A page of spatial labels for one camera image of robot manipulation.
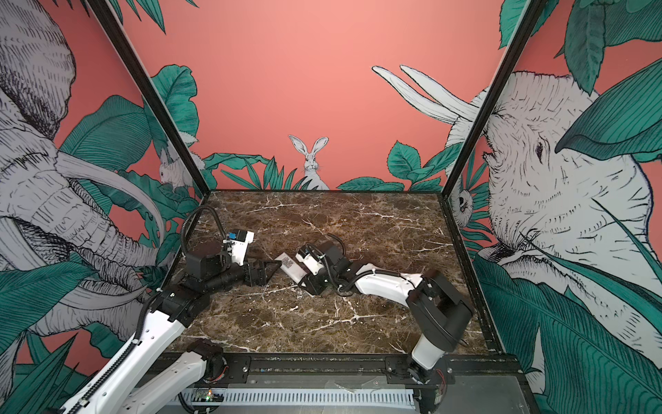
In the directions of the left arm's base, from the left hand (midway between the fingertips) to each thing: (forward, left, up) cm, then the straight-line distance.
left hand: (270, 259), depth 72 cm
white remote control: (+3, -4, -13) cm, 14 cm away
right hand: (0, -7, -14) cm, 16 cm away
